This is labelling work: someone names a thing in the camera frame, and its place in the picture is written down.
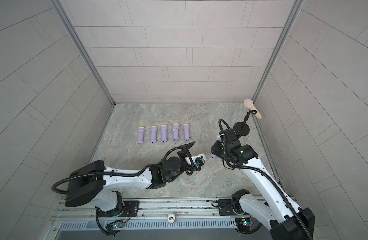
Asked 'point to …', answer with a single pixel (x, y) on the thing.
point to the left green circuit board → (115, 225)
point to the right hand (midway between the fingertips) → (212, 148)
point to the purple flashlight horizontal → (153, 134)
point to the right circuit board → (243, 224)
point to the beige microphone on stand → (249, 103)
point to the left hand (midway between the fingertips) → (200, 148)
